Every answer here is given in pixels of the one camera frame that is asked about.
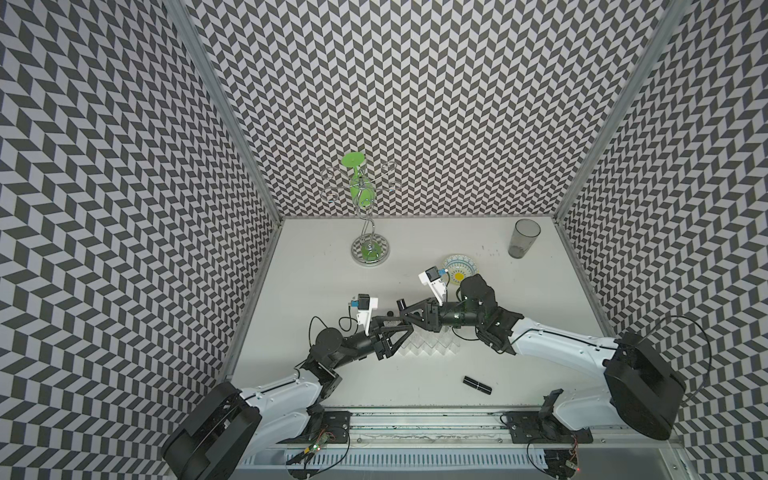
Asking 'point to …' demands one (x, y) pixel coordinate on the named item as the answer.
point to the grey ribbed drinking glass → (524, 235)
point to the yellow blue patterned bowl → (460, 266)
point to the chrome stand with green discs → (369, 248)
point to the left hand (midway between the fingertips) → (409, 329)
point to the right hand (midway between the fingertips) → (403, 320)
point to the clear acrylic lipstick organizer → (427, 340)
